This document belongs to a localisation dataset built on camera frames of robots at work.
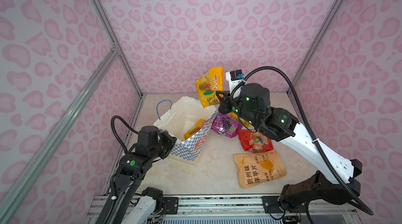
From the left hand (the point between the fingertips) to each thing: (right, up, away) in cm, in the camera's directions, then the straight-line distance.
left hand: (179, 134), depth 70 cm
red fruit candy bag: (+40, -8, +18) cm, 44 cm away
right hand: (+16, +18, -12) cm, 27 cm away
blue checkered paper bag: (+2, +2, +30) cm, 30 cm away
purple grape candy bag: (+24, +2, +25) cm, 35 cm away
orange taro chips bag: (+37, -20, +12) cm, 44 cm away
